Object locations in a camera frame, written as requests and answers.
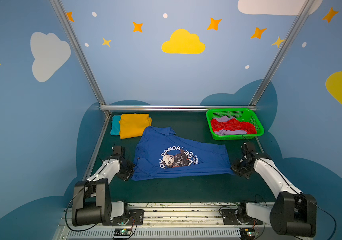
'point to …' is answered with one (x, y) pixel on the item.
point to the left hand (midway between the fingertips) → (136, 170)
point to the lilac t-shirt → (224, 132)
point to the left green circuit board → (122, 232)
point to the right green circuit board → (247, 232)
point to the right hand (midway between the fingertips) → (236, 169)
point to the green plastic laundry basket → (245, 115)
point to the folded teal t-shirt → (115, 130)
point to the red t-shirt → (234, 124)
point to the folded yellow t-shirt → (133, 125)
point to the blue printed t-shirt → (160, 151)
